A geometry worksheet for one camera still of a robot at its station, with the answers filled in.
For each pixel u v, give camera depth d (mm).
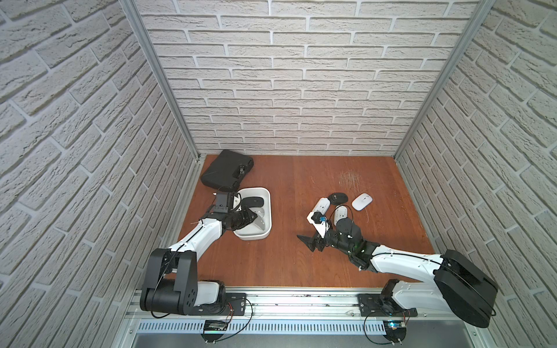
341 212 950
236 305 730
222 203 697
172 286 416
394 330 705
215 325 702
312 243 707
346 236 620
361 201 997
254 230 878
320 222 680
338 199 1001
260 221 893
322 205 974
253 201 978
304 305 761
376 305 738
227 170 1091
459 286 421
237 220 758
